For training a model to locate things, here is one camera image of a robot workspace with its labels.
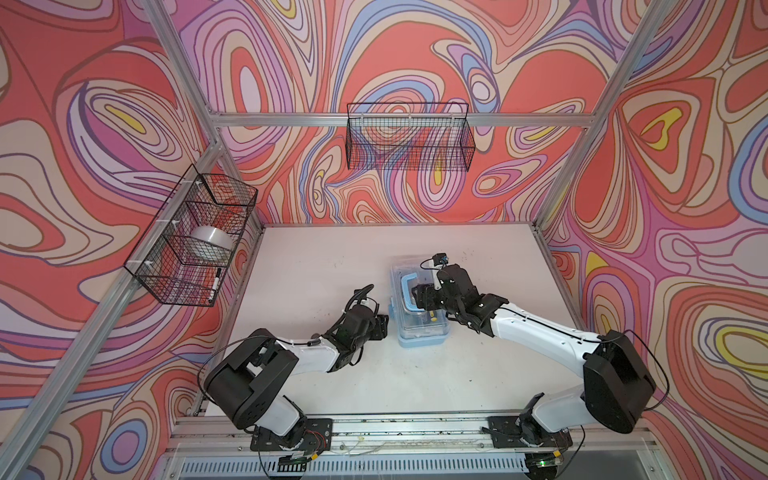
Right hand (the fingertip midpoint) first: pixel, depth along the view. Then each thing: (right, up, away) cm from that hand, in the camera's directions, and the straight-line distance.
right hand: (425, 295), depth 86 cm
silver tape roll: (-53, +15, -16) cm, 57 cm away
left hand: (-12, -8, +5) cm, 15 cm away
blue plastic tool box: (-3, -8, -5) cm, 10 cm away
